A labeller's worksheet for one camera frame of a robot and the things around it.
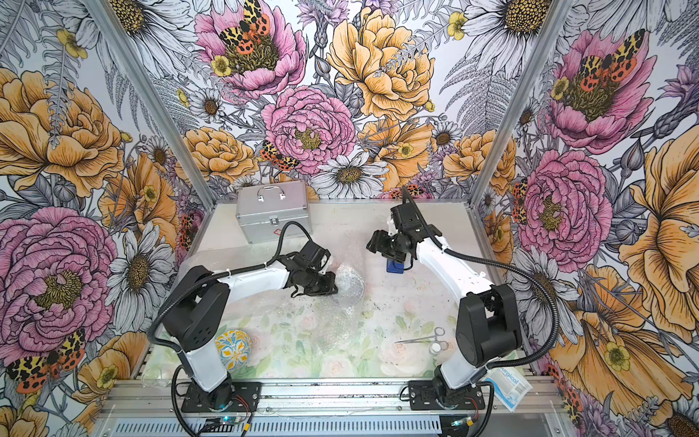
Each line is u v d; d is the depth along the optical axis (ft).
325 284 2.69
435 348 2.59
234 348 2.68
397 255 2.46
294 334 2.79
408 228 2.22
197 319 1.56
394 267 3.26
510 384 2.50
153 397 2.51
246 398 2.41
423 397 2.42
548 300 1.42
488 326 1.47
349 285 2.95
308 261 2.45
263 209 3.24
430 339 2.80
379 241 2.55
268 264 2.08
